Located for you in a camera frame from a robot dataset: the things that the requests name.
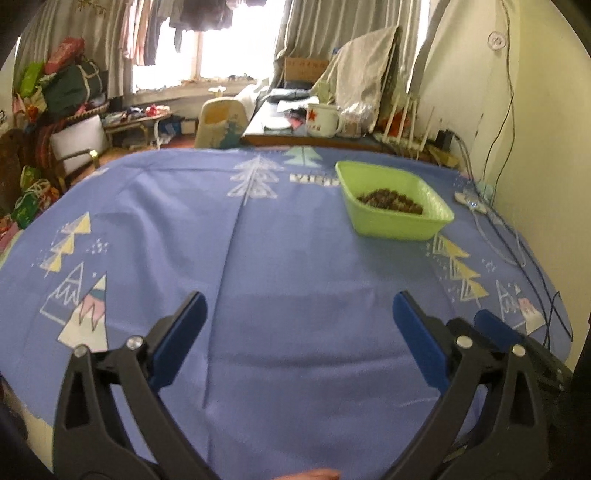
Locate operator hand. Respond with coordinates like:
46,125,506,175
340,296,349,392
273,468,341,480

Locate blue patterned bed sheet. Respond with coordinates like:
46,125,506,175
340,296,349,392
1,149,571,479

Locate green plastic basket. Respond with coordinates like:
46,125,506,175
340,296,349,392
335,160,455,241

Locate power strip with adapter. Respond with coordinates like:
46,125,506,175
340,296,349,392
427,129,461,170

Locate white storage box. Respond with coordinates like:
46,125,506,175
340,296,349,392
50,115,110,176

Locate low wooden side table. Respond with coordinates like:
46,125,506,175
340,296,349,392
103,110,172,150

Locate clear plastic bag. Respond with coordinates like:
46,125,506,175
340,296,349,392
339,102,376,138

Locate beige chair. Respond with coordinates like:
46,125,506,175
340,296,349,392
194,97,249,150

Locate white enamel mug red star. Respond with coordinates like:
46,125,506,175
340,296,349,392
305,103,341,138

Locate wooden desk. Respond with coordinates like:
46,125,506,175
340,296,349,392
241,98,445,160

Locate dark green duffel bag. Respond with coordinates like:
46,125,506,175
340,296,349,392
42,60,107,120

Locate grey covered monitor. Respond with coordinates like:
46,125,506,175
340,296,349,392
311,26,403,133

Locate red bag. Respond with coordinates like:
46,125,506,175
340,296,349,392
43,37,85,75

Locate cardboard box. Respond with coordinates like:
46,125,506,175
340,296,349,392
283,57,329,84

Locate grey left curtain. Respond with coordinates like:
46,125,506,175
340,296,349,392
13,0,136,100

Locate grey curtain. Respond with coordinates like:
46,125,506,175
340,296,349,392
273,1,423,75
13,0,136,100

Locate hanging dark clothes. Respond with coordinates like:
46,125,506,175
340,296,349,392
119,1,266,66

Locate grey right curtain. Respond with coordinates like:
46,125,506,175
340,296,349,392
273,1,423,75

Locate white charging cable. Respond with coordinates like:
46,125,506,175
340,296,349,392
469,207,528,269

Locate black cable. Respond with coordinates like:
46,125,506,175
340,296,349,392
454,0,574,342

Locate brown bead bracelet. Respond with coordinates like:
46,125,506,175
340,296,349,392
356,187,425,216

